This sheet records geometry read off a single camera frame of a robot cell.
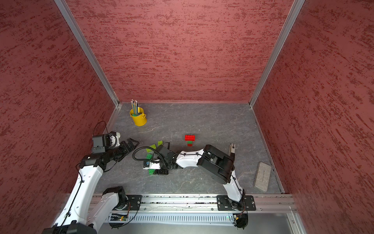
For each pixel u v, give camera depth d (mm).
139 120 1033
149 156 873
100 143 588
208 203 757
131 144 708
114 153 642
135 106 995
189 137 897
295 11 726
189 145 967
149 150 921
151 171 831
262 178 800
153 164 741
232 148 904
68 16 741
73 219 390
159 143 952
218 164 516
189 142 921
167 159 695
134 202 734
